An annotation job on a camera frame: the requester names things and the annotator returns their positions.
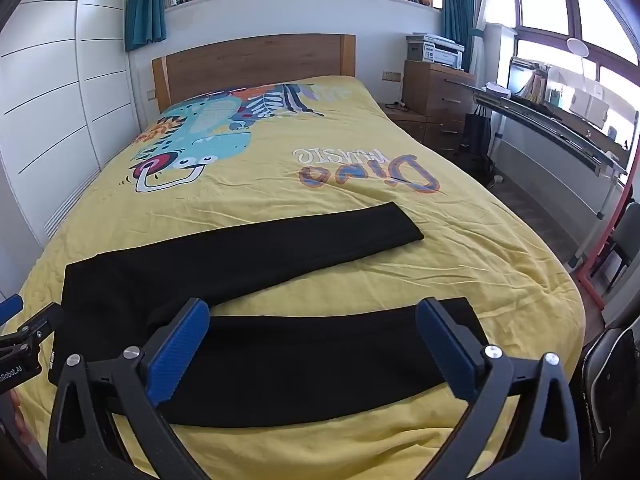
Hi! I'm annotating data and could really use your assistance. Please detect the teal curtain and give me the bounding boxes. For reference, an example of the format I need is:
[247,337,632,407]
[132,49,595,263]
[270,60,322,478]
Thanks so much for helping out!
[125,0,167,52]
[440,0,484,75]

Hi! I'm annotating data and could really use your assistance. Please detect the wooden headboard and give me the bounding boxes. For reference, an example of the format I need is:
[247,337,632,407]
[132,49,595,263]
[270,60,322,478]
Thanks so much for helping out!
[151,34,357,113]

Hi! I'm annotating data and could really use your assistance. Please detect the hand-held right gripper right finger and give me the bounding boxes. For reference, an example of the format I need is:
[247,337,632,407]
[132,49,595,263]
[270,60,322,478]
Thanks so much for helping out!
[416,298,581,480]

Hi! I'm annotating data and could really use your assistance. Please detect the wooden dresser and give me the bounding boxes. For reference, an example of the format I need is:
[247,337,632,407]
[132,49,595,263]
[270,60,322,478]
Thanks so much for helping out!
[402,60,477,147]

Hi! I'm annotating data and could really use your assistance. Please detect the black office chair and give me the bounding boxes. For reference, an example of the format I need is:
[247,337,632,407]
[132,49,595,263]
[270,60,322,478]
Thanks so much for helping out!
[579,326,640,463]

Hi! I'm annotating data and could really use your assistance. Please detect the white wardrobe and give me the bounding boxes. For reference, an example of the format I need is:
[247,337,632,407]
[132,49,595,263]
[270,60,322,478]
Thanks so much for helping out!
[0,0,142,283]

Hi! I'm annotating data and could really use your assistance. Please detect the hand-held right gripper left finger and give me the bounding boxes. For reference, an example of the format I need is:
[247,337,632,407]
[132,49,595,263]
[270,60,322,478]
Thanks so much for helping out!
[47,298,211,480]

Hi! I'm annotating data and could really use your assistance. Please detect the black backpack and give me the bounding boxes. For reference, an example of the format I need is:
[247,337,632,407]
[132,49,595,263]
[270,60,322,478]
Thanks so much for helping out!
[451,151,497,187]

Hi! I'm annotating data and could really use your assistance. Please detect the white printer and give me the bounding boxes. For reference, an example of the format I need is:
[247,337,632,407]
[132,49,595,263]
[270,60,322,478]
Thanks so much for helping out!
[406,32,466,69]

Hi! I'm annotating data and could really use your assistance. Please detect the black bag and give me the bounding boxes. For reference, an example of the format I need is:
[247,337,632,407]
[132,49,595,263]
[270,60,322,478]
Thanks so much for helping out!
[462,111,494,155]

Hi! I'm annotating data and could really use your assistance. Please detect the black pants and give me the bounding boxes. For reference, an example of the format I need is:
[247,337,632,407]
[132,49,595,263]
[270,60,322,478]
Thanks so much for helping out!
[50,201,488,428]

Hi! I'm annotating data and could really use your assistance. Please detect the white desk lamp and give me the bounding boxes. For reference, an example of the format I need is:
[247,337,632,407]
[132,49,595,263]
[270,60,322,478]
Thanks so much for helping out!
[566,37,599,107]

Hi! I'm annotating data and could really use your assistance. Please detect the yellow printed bedspread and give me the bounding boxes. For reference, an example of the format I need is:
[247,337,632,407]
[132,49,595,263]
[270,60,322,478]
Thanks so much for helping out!
[15,76,587,480]

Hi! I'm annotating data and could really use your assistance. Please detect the long desk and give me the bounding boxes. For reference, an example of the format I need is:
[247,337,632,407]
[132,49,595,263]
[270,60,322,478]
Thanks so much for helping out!
[471,84,630,221]

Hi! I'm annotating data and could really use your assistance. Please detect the person's left hand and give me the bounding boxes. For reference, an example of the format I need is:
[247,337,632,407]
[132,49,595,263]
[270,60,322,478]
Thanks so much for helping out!
[0,391,25,441]

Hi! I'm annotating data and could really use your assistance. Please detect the computer monitor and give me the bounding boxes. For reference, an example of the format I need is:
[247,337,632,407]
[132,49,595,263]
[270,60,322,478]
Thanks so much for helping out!
[507,56,539,99]

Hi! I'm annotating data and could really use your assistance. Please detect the wooden nightstand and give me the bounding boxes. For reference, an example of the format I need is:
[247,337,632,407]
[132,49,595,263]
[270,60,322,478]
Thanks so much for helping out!
[379,102,429,145]

